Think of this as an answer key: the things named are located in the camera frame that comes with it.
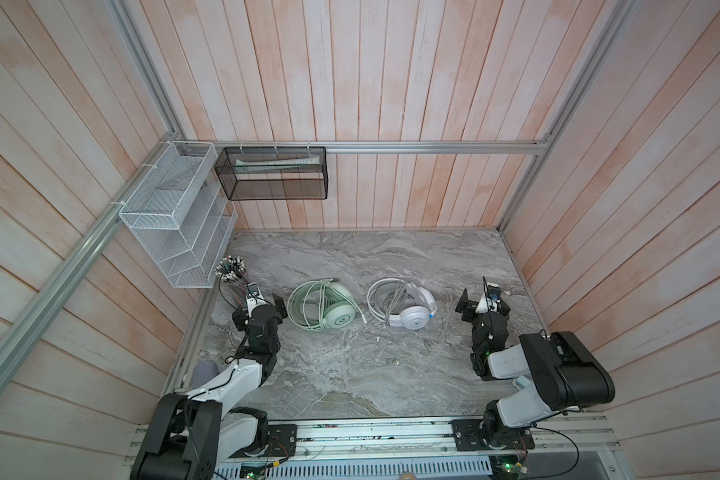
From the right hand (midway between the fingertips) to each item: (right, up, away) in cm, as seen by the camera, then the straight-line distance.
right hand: (484, 291), depth 90 cm
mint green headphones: (-50, -4, +1) cm, 50 cm away
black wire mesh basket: (-68, +41, +14) cm, 81 cm away
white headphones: (-22, -6, -2) cm, 23 cm away
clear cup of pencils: (-78, +7, 0) cm, 78 cm away
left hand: (-67, -3, -3) cm, 68 cm away
